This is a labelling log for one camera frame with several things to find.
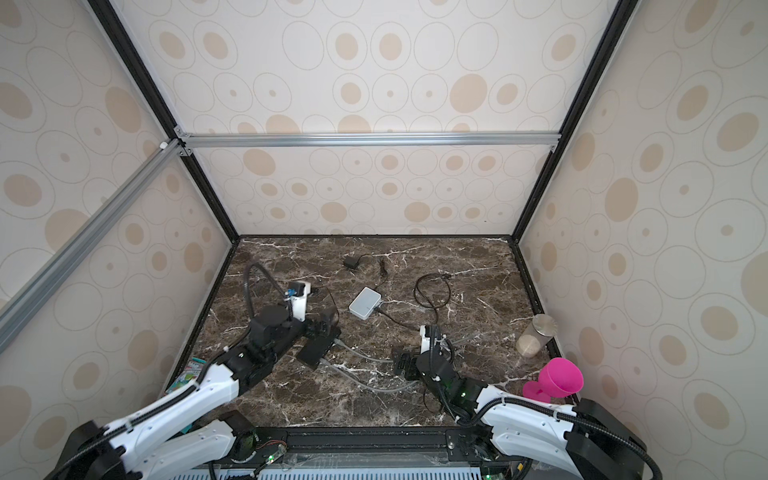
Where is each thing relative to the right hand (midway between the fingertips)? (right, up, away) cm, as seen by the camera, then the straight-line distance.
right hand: (406, 350), depth 83 cm
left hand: (-21, +14, -6) cm, 26 cm away
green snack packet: (-61, -6, -1) cm, 61 cm away
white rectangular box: (-13, +11, +17) cm, 24 cm away
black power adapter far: (-19, +25, +26) cm, 41 cm away
